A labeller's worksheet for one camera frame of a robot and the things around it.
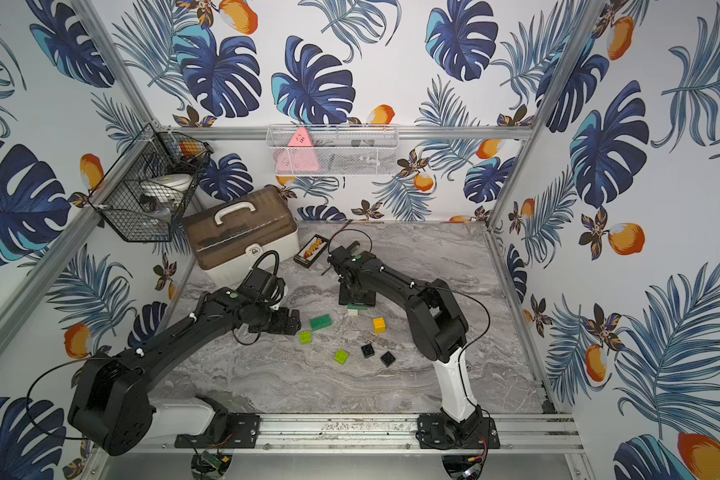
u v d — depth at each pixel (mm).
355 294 781
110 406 408
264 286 677
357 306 861
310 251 1098
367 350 858
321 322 926
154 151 904
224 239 878
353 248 1123
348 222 1217
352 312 948
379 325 900
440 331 524
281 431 762
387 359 853
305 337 900
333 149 1002
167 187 797
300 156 897
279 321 760
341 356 857
